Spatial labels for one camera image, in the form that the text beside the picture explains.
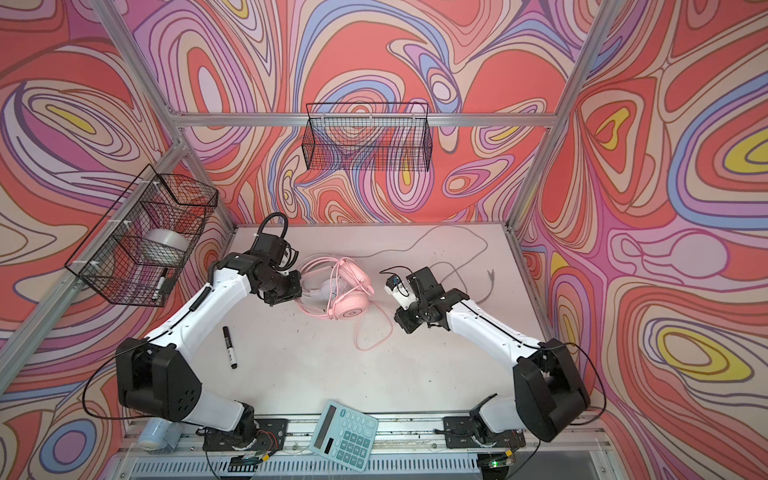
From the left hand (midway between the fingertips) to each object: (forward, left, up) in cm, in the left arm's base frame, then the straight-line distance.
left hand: (305, 290), depth 84 cm
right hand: (-7, -28, -7) cm, 30 cm away
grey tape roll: (+1, +30, +18) cm, 35 cm away
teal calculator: (-34, -13, -13) cm, 38 cm away
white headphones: (+4, -1, -9) cm, 10 cm away
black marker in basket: (-5, +32, +11) cm, 35 cm away
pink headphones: (+4, -8, -6) cm, 10 cm away
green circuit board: (-39, +12, -17) cm, 44 cm away
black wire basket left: (+1, +34, +20) cm, 40 cm away
